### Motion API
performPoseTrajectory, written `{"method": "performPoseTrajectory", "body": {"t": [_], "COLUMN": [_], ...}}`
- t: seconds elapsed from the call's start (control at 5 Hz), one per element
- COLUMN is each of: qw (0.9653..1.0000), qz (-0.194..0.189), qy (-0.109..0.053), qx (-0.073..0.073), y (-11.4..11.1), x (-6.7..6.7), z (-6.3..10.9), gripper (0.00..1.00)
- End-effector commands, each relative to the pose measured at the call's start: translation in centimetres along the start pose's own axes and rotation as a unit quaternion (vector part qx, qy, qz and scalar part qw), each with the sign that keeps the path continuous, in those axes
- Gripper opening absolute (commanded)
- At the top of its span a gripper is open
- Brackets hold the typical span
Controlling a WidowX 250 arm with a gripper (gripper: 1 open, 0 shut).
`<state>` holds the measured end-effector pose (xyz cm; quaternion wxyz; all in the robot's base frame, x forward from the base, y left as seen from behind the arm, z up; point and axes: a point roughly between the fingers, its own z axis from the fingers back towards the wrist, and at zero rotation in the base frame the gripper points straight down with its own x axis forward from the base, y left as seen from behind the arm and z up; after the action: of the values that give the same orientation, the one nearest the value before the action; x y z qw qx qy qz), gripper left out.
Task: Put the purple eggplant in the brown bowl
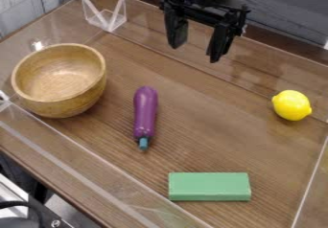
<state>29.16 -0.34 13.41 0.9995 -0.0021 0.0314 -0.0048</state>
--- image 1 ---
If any yellow toy lemon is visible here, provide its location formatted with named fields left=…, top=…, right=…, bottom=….
left=272, top=90, right=313, bottom=122

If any clear acrylic front wall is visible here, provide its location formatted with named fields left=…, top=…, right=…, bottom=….
left=0, top=91, right=213, bottom=228

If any clear acrylic corner bracket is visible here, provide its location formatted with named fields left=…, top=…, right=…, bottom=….
left=80, top=0, right=127, bottom=33

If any brown wooden bowl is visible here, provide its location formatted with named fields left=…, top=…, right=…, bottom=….
left=12, top=43, right=106, bottom=118

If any green rectangular block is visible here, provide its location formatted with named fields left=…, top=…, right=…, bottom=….
left=167, top=172, right=252, bottom=201

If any purple toy eggplant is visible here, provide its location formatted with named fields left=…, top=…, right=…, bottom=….
left=134, top=86, right=158, bottom=150

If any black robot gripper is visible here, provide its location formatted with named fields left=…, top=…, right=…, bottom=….
left=161, top=0, right=250, bottom=63

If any black metal stand below table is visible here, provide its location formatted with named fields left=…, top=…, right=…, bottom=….
left=0, top=173, right=69, bottom=228

